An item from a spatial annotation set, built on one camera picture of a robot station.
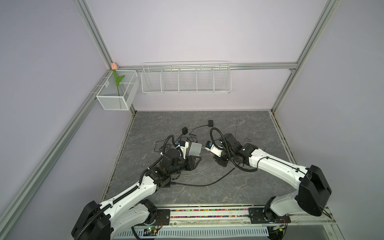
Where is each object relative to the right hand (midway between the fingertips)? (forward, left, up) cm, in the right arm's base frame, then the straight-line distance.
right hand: (216, 155), depth 83 cm
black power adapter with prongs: (+24, +20, -8) cm, 32 cm away
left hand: (-5, +10, +4) cm, 12 cm away
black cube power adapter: (+34, +1, -12) cm, 36 cm away
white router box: (+10, +12, -10) cm, 18 cm away
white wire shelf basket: (+48, +18, +20) cm, 55 cm away
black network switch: (-20, +23, +15) cm, 34 cm away
